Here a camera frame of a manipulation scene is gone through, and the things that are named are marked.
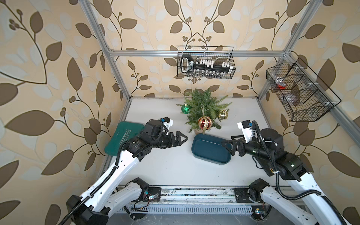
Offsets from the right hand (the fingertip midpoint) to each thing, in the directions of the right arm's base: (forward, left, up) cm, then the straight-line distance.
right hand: (226, 140), depth 66 cm
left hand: (+3, +22, -2) cm, 22 cm away
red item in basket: (+31, -39, +4) cm, 50 cm away
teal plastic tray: (+8, +3, -26) cm, 27 cm away
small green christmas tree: (+16, +10, +8) cm, 21 cm away
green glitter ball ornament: (+18, +19, +3) cm, 26 cm away
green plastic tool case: (+20, +61, -21) cm, 68 cm away
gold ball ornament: (+12, 0, +4) cm, 13 cm away
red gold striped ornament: (+9, +9, +3) cm, 13 cm away
